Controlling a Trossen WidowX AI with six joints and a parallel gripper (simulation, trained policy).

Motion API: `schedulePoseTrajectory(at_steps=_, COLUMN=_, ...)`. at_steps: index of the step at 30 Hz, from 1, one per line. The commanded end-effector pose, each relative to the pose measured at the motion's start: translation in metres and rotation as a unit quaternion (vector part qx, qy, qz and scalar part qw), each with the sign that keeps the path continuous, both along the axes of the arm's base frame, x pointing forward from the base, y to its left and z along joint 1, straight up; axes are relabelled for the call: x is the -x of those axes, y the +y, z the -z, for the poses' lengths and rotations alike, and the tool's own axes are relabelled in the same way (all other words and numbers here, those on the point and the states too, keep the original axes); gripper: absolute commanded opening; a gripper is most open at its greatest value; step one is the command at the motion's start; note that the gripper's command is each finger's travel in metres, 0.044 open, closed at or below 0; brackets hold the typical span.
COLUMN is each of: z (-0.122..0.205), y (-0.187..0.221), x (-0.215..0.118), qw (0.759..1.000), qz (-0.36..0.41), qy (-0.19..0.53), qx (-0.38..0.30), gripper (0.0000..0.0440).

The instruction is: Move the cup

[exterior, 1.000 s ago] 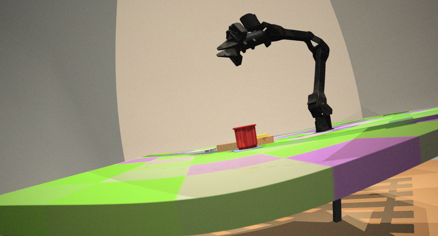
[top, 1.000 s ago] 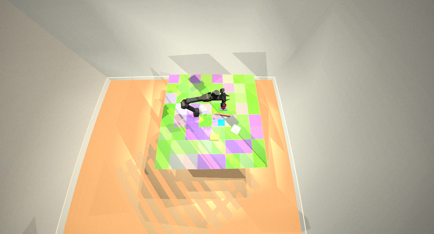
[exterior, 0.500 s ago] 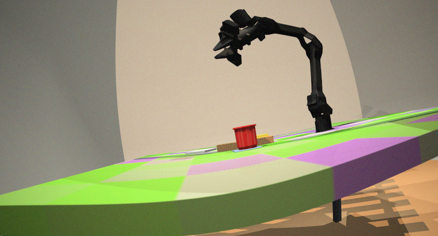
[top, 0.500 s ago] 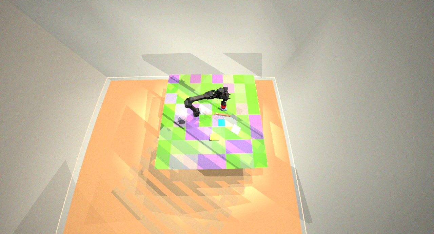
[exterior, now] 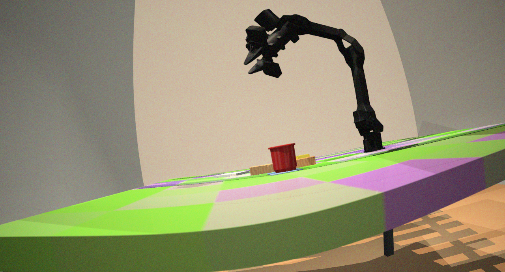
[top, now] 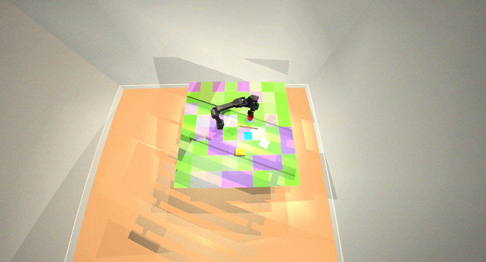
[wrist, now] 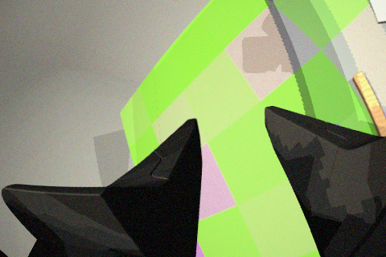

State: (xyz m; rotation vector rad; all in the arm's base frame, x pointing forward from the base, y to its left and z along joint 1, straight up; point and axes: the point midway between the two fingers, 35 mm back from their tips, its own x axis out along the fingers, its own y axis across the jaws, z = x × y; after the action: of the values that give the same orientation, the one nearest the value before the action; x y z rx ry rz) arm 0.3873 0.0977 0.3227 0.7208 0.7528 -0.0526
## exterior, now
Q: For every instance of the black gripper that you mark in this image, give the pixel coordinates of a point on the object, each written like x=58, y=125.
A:
x=264, y=43

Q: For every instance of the translucent red cup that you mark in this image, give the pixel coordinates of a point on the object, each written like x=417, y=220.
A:
x=283, y=158

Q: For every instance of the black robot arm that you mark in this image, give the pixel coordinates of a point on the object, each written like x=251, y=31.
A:
x=290, y=26

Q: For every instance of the brown wooden plank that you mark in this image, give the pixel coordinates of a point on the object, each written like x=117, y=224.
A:
x=268, y=168

